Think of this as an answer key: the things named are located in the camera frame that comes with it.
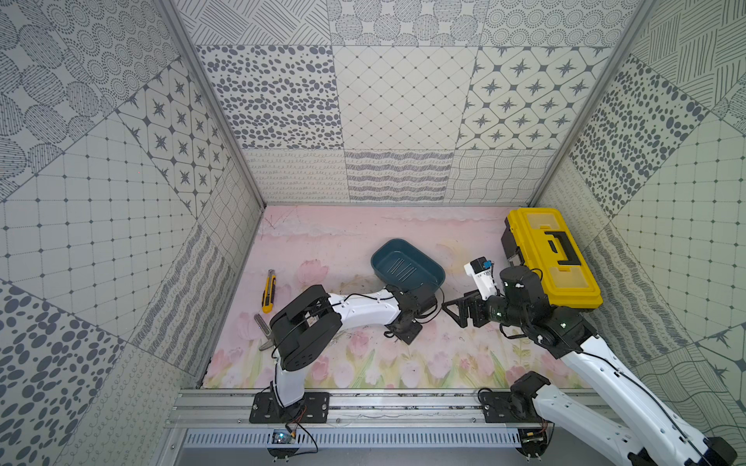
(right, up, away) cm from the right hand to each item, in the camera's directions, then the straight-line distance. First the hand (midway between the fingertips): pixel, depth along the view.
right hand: (456, 304), depth 72 cm
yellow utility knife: (-57, -2, +22) cm, 61 cm away
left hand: (-10, -11, +14) cm, 21 cm away
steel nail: (-14, +6, +30) cm, 34 cm away
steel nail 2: (-12, +5, +29) cm, 31 cm away
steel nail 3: (-11, +3, +28) cm, 31 cm away
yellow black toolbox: (+31, +16, +17) cm, 39 cm away
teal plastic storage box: (-13, +6, +31) cm, 34 cm away
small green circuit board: (-44, -33, 0) cm, 55 cm away
